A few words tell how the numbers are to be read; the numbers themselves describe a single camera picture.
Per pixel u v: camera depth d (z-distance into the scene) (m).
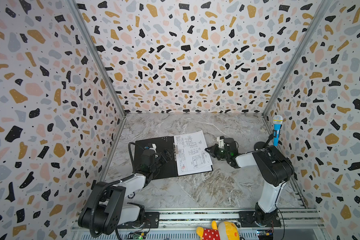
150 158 0.70
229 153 0.79
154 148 0.84
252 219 0.74
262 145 1.01
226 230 0.65
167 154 0.81
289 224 0.74
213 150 0.88
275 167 0.52
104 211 0.41
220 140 0.94
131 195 0.82
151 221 0.73
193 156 0.97
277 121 0.84
